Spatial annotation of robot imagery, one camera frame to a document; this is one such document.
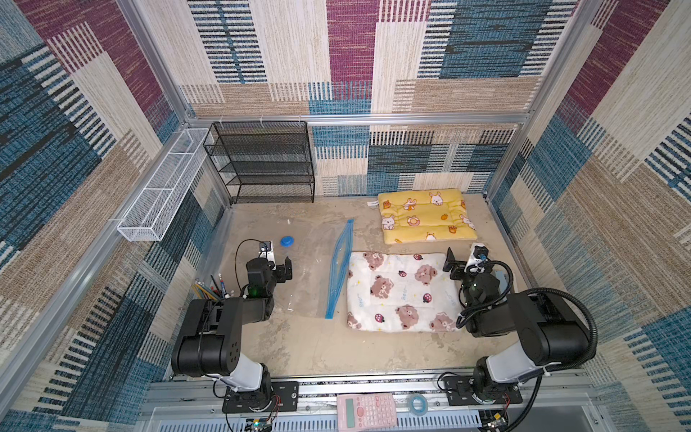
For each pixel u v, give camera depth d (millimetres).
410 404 718
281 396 729
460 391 730
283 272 875
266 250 811
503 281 913
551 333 453
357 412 701
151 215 714
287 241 1047
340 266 959
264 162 1089
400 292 902
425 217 1110
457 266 807
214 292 808
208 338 464
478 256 747
